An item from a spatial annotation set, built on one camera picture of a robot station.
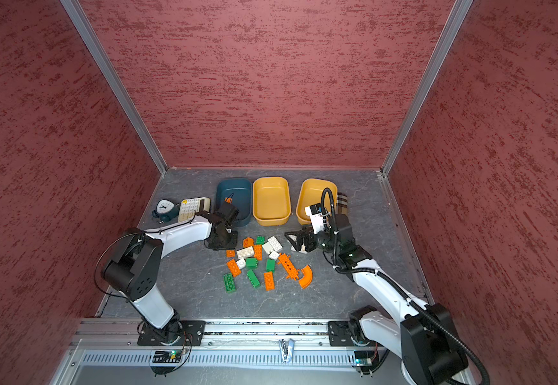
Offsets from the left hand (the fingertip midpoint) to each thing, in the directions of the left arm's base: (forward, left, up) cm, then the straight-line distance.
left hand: (229, 249), depth 92 cm
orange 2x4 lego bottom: (-12, -16, -1) cm, 20 cm away
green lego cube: (-5, -9, 0) cm, 11 cm away
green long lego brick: (-12, -11, +1) cm, 16 cm away
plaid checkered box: (+22, -47, +2) cm, 52 cm away
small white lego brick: (-5, -5, -1) cm, 7 cm away
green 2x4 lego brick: (-13, -2, -1) cm, 13 cm away
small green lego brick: (+4, -12, 0) cm, 13 cm away
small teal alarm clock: (+16, +30, +3) cm, 34 cm away
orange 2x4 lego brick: (+24, +5, +1) cm, 25 cm away
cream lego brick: (-1, -5, -1) cm, 6 cm away
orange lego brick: (-1, 0, -1) cm, 2 cm away
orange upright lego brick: (0, -11, -1) cm, 11 cm away
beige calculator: (+20, +21, +1) cm, 29 cm away
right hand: (-1, -25, +14) cm, 28 cm away
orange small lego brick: (+3, -7, +1) cm, 8 cm away
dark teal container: (+24, -2, +1) cm, 25 cm away
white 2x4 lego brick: (+3, -18, +1) cm, 18 cm away
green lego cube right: (-7, -17, +2) cm, 18 cm away
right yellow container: (+31, -34, -2) cm, 45 cm away
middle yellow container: (+27, -15, -2) cm, 31 cm away
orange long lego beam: (-7, -23, 0) cm, 24 cm away
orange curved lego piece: (-11, -30, -1) cm, 32 cm away
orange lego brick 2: (-7, -3, -1) cm, 7 cm away
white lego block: (+1, -15, 0) cm, 15 cm away
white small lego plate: (-2, -18, -1) cm, 18 cm away
